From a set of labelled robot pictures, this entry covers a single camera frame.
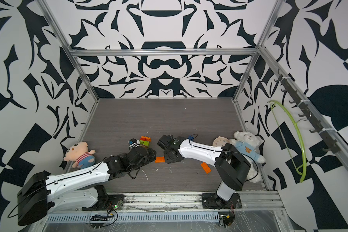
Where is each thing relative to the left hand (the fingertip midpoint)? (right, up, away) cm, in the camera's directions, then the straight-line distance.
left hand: (152, 152), depth 81 cm
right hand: (+10, -4, +4) cm, 11 cm away
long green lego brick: (-7, +4, +11) cm, 13 cm away
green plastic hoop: (+64, -2, -20) cm, 67 cm away
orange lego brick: (-6, +5, +15) cm, 17 cm away
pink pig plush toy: (-42, -1, +3) cm, 42 cm away
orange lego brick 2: (+31, -10, +4) cm, 32 cm away
